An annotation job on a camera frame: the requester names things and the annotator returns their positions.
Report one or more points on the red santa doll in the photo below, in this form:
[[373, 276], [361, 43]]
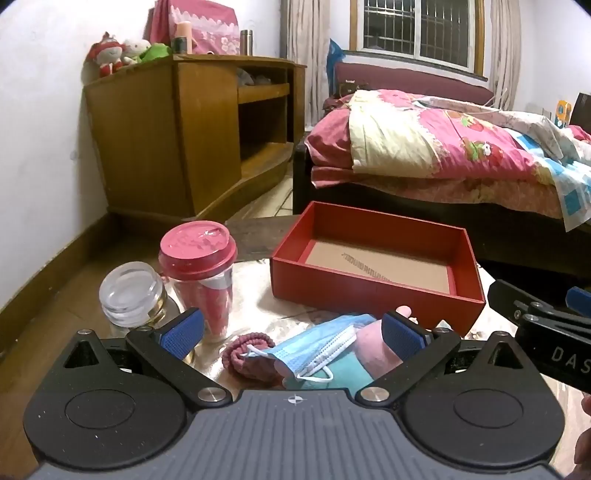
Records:
[[107, 53]]

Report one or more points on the green plush toy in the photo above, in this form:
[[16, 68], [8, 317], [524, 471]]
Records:
[[156, 51]]

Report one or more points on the pink floral bedsheet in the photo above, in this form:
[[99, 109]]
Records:
[[415, 189]]

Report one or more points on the pink strawberry print quilt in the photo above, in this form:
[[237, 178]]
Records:
[[438, 134]]

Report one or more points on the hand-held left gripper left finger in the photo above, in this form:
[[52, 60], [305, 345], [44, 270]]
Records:
[[182, 330]]

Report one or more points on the steel thermos flask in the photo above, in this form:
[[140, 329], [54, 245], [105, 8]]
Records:
[[247, 42]]

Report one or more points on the red cardboard box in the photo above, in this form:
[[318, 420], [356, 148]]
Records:
[[369, 295]]

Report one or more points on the dark wooden bed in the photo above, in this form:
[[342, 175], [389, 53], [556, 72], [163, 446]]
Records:
[[508, 240]]

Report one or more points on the teal cloth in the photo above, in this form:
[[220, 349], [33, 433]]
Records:
[[351, 374]]

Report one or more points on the dark metal can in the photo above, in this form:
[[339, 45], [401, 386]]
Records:
[[177, 45]]

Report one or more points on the maroon hair scrunchie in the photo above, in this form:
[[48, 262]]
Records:
[[240, 360]]

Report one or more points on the wooden cabinet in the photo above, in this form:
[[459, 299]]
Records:
[[138, 138]]

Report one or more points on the white cat plush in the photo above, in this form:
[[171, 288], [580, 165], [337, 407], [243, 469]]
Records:
[[135, 50]]

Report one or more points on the pink cylinder bottle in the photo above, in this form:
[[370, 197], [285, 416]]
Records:
[[183, 30]]

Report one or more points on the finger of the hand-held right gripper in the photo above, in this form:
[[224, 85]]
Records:
[[579, 300], [503, 295]]

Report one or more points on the grey cloth in cabinet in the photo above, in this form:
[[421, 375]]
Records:
[[249, 77]]

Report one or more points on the blue face mask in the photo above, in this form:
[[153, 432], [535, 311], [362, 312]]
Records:
[[323, 330], [295, 369]]

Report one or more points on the tumbler cup with pink lid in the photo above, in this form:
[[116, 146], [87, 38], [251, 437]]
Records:
[[198, 249]]

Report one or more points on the pink soft cloth bundle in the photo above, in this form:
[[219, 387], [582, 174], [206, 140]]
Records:
[[374, 350]]

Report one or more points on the orange and blue box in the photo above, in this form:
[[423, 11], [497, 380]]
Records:
[[562, 113]]

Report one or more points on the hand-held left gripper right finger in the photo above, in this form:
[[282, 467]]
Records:
[[404, 337]]

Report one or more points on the barred window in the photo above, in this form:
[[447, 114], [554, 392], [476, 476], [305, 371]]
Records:
[[415, 27]]

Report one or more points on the blue bag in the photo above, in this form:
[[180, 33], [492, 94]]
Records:
[[334, 64]]

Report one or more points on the person's right hand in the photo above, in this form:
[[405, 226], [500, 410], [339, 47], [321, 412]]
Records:
[[584, 452]]

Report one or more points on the beige curtain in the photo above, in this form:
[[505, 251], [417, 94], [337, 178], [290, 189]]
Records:
[[505, 46], [318, 50]]

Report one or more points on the pink cloth covered television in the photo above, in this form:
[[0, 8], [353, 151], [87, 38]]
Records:
[[207, 23]]

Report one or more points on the white floral blanket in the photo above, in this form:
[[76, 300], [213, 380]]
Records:
[[568, 175]]

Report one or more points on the glass jar with clear lid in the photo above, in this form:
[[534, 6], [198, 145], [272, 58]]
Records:
[[129, 290]]

